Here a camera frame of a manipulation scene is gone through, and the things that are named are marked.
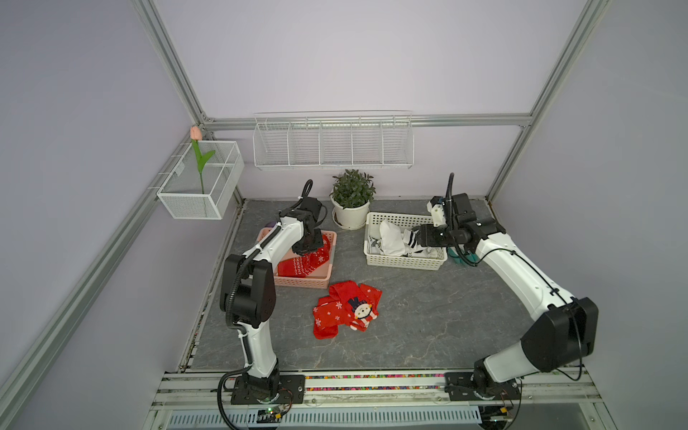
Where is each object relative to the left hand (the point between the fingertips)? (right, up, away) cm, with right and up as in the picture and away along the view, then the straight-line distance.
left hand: (313, 248), depth 92 cm
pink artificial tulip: (-35, +29, -7) cm, 46 cm away
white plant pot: (+13, +10, +13) cm, 21 cm away
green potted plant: (+14, +22, +7) cm, 27 cm away
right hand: (+36, +5, -8) cm, 38 cm away
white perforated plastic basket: (+40, -4, +4) cm, 41 cm away
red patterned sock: (+7, -20, -6) cm, 22 cm away
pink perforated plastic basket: (+2, -10, -4) cm, 11 cm away
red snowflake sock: (-5, -7, +5) cm, 10 cm away
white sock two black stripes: (+29, +2, +9) cm, 30 cm away
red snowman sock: (+18, -19, -4) cm, 26 cm away
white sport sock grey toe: (+39, -2, +7) cm, 40 cm away
